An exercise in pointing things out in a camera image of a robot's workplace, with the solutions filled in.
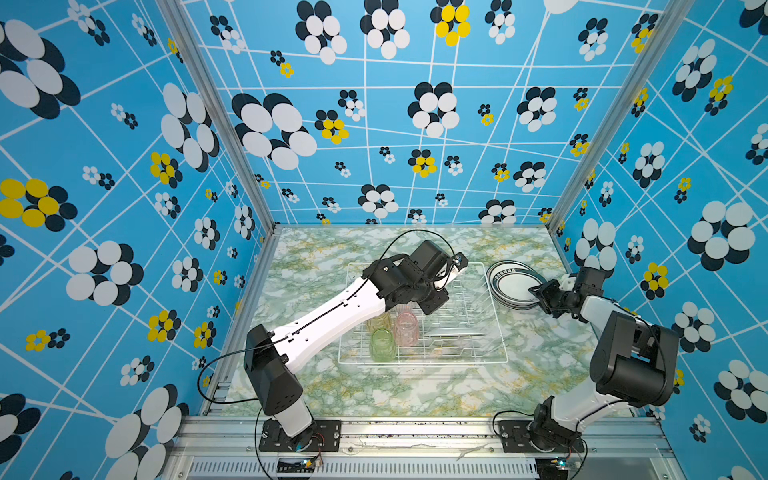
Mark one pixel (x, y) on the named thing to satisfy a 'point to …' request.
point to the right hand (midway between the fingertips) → (535, 291)
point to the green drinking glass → (382, 346)
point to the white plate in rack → (455, 331)
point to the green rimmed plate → (508, 282)
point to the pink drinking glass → (406, 329)
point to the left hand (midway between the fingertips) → (442, 289)
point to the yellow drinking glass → (382, 321)
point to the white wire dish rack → (469, 306)
